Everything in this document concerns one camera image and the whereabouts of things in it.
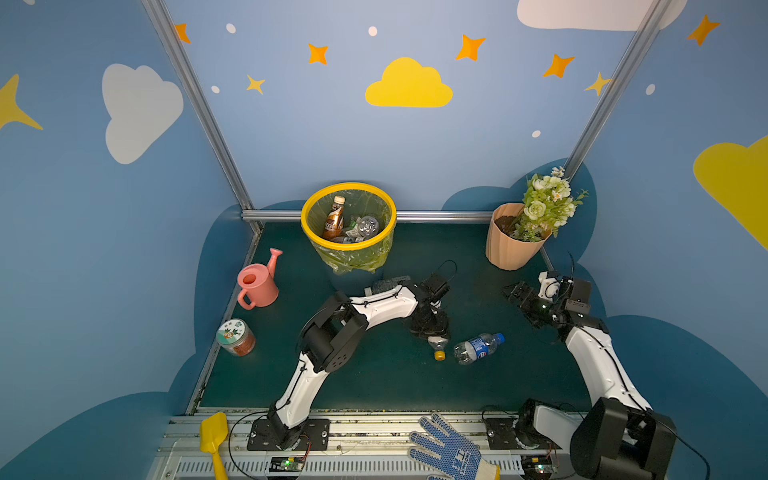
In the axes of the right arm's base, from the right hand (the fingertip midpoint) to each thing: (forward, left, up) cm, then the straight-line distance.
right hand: (514, 294), depth 85 cm
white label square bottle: (+12, +43, +13) cm, 47 cm away
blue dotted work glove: (-40, +18, -13) cm, 45 cm away
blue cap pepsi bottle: (-13, +10, -9) cm, 19 cm away
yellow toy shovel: (-37, +78, -11) cm, 88 cm away
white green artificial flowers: (+25, -12, +12) cm, 30 cm away
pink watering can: (+1, +77, -2) cm, 77 cm away
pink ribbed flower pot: (+21, -2, -4) cm, 21 cm away
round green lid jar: (-15, +79, -5) cm, 80 cm away
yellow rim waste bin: (+21, +50, +4) cm, 54 cm away
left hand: (-9, +19, -11) cm, 24 cm away
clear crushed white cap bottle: (+8, +39, -10) cm, 41 cm away
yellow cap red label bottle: (-12, +21, -10) cm, 26 cm away
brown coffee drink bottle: (+20, +55, +8) cm, 59 cm away
